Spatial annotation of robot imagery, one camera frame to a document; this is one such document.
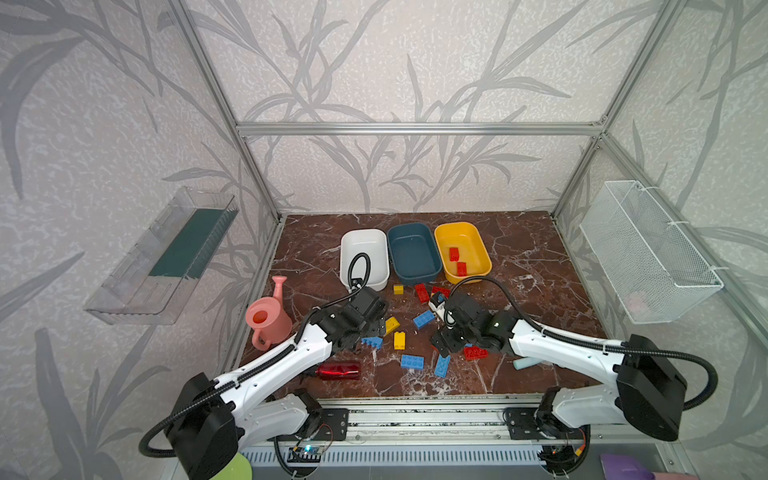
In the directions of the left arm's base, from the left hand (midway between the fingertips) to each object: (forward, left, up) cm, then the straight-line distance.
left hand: (374, 312), depth 82 cm
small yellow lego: (+12, -6, -9) cm, 16 cm away
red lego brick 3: (+21, -28, -9) cm, 36 cm away
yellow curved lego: (0, -4, -9) cm, 10 cm away
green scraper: (-35, +30, -10) cm, 47 cm away
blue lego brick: (+2, -15, -9) cm, 17 cm away
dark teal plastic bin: (+30, -12, -13) cm, 35 cm away
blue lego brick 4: (-11, -19, -10) cm, 24 cm away
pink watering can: (-2, +28, 0) cm, 28 cm away
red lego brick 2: (+27, -26, -8) cm, 38 cm away
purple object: (-34, -59, -7) cm, 68 cm away
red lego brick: (+12, -19, -8) cm, 24 cm away
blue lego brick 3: (-11, -11, -9) cm, 18 cm away
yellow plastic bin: (+29, -30, -10) cm, 44 cm away
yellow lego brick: (-5, -7, -9) cm, 12 cm away
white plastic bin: (+32, +3, -10) cm, 33 cm away
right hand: (-1, -19, -3) cm, 19 cm away
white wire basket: (-2, -60, +26) cm, 65 cm away
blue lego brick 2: (-5, 0, -8) cm, 9 cm away
